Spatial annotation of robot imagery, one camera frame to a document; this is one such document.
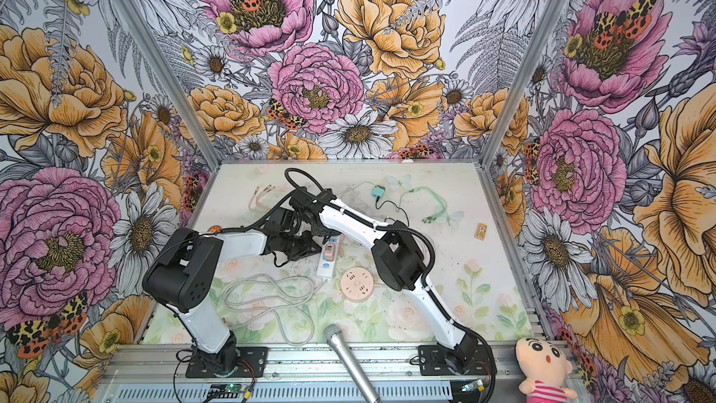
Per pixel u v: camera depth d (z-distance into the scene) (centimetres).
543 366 68
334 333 75
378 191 112
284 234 83
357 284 85
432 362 74
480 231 99
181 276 48
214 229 102
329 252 87
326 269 89
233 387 71
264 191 112
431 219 104
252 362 74
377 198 109
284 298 85
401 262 58
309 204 69
